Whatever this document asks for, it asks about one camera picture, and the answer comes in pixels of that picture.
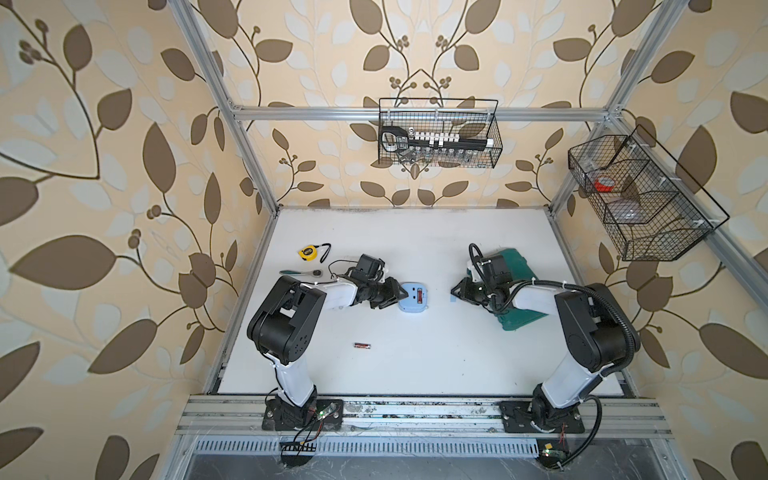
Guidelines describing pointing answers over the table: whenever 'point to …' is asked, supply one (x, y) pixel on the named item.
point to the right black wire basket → (653, 209)
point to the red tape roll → (604, 184)
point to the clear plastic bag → (627, 211)
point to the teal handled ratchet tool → (315, 272)
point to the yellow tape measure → (310, 252)
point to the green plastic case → (516, 316)
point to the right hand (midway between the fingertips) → (455, 292)
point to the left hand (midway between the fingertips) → (401, 293)
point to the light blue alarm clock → (410, 305)
